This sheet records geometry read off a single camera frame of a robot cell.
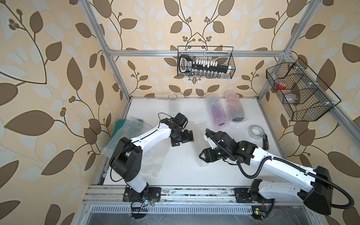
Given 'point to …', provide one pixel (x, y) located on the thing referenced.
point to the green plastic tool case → (119, 124)
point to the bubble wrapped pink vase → (235, 109)
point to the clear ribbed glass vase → (173, 105)
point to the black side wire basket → (303, 95)
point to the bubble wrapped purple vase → (218, 112)
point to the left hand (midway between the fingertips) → (187, 140)
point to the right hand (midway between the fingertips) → (203, 155)
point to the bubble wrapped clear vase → (200, 144)
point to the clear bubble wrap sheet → (152, 156)
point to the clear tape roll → (256, 131)
